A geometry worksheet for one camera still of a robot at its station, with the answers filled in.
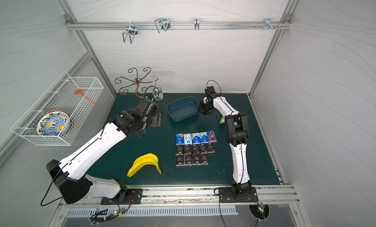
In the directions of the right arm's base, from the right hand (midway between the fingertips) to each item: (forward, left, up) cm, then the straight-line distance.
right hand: (198, 110), depth 101 cm
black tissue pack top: (-25, -9, -5) cm, 27 cm away
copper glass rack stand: (+6, +33, +13) cm, 36 cm away
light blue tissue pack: (-19, +1, -5) cm, 20 cm away
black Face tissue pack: (-27, +6, -5) cm, 28 cm away
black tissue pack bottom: (-32, -5, -5) cm, 33 cm away
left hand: (-21, +23, +19) cm, 36 cm away
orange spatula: (-10, +65, +26) cm, 70 cm away
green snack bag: (-6, -17, -3) cm, 18 cm away
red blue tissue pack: (-18, -9, -5) cm, 21 cm away
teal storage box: (+7, +12, -7) cm, 15 cm away
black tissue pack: (-33, +10, -5) cm, 35 cm away
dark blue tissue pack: (-20, +11, -5) cm, 24 cm away
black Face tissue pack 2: (-27, +1, -5) cm, 27 cm away
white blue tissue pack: (-20, +6, -5) cm, 22 cm away
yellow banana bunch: (-36, +29, -1) cm, 46 cm away
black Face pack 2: (-33, 0, -5) cm, 33 cm away
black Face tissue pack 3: (-26, -4, -5) cm, 27 cm away
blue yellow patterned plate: (-32, +62, +28) cm, 75 cm away
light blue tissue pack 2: (-19, -5, -5) cm, 20 cm away
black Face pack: (-34, +5, -5) cm, 34 cm away
